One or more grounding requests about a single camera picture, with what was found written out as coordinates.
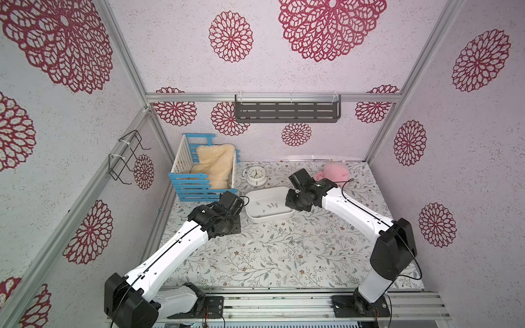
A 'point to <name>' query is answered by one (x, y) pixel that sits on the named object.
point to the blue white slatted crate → (196, 186)
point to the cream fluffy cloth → (217, 161)
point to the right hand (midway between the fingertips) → (293, 204)
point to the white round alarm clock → (256, 175)
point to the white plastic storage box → (266, 202)
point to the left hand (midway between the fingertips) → (232, 226)
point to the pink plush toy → (335, 172)
